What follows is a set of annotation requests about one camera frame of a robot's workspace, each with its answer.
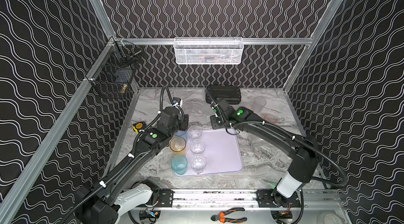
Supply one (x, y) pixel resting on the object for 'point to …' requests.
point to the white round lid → (328, 217)
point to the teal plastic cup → (179, 164)
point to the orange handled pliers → (221, 217)
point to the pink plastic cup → (270, 118)
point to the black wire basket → (112, 74)
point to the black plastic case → (232, 93)
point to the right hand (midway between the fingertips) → (214, 119)
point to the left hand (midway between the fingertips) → (182, 111)
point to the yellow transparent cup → (178, 145)
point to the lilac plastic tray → (222, 153)
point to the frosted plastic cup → (258, 104)
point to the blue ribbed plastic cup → (182, 133)
